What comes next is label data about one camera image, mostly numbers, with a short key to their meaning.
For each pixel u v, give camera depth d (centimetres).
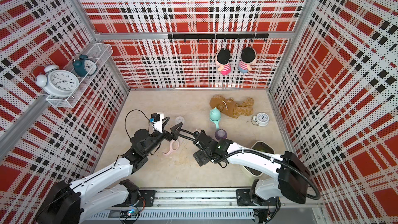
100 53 90
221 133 82
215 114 86
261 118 99
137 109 61
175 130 70
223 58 98
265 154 46
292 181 40
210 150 58
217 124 89
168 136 69
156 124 66
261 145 84
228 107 99
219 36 88
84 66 72
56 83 62
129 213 69
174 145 88
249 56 91
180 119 88
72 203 40
